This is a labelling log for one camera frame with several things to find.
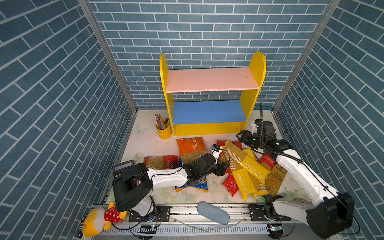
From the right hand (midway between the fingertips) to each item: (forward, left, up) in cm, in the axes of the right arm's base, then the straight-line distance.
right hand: (238, 134), depth 81 cm
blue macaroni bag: (-23, +19, -17) cm, 34 cm away
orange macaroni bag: (-3, +26, -12) cm, 29 cm away
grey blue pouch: (-35, +12, -18) cm, 41 cm away
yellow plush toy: (-44, +64, -10) cm, 78 cm away
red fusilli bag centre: (-5, +7, -16) cm, 18 cm away
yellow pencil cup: (+8, +45, -9) cm, 47 cm away
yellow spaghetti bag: (-8, -1, -12) cm, 15 cm away
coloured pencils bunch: (+10, +48, -7) cm, 49 cm away
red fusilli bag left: (-12, +42, -15) cm, 46 cm away
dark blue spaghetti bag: (-17, -22, -19) cm, 34 cm away
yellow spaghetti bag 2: (-21, -6, -16) cm, 27 cm away
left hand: (-14, +6, -8) cm, 17 cm away
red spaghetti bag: (-21, +3, -17) cm, 28 cm away
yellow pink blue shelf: (+39, +15, -11) cm, 43 cm away
